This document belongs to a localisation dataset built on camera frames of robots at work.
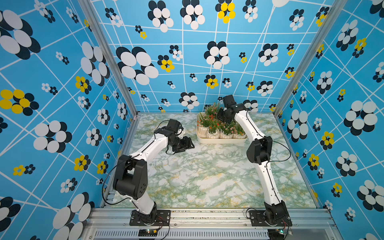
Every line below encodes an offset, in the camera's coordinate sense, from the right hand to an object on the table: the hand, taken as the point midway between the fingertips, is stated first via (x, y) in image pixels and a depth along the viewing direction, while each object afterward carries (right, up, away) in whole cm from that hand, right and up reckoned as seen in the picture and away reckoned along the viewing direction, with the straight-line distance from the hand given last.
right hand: (219, 116), depth 103 cm
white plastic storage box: (-2, -16, -4) cm, 17 cm away
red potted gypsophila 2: (+3, -10, -8) cm, 14 cm away
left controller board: (-40, -59, -30) cm, 77 cm away
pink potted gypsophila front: (-12, -5, -1) cm, 13 cm away
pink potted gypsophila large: (-6, +4, -2) cm, 7 cm away
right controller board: (+21, -57, -33) cm, 70 cm away
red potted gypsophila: (-5, -9, -6) cm, 12 cm away
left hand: (-19, -19, -15) cm, 31 cm away
